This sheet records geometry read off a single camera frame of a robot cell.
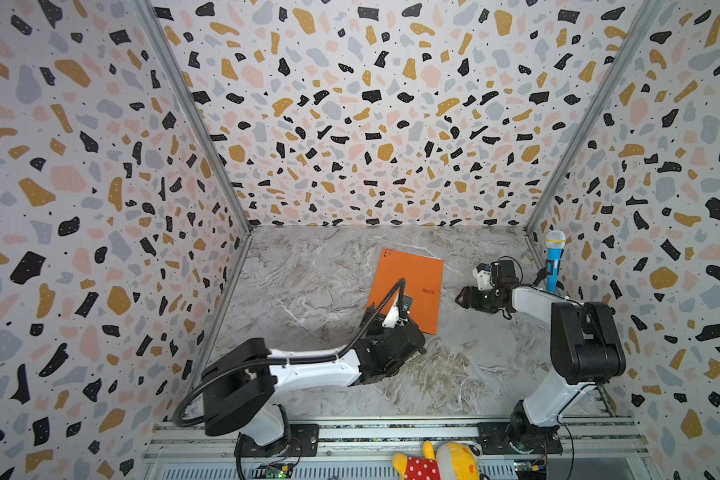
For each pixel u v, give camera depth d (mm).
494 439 730
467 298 894
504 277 796
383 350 611
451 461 654
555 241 831
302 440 735
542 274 897
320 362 510
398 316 677
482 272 917
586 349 491
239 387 423
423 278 1101
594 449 775
